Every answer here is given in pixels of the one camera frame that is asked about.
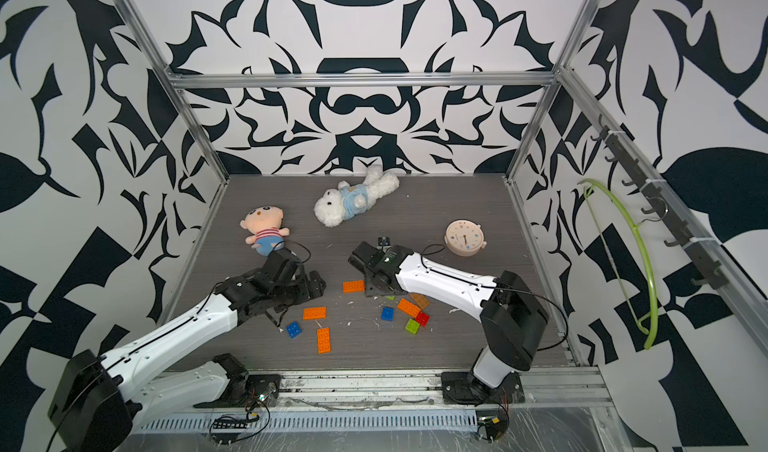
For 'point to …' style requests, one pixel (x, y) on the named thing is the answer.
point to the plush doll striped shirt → (265, 223)
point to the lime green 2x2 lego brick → (412, 326)
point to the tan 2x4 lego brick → (420, 299)
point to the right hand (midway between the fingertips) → (378, 283)
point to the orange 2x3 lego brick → (314, 313)
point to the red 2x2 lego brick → (422, 319)
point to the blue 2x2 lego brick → (293, 330)
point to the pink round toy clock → (465, 237)
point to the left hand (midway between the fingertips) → (314, 283)
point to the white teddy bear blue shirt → (334, 206)
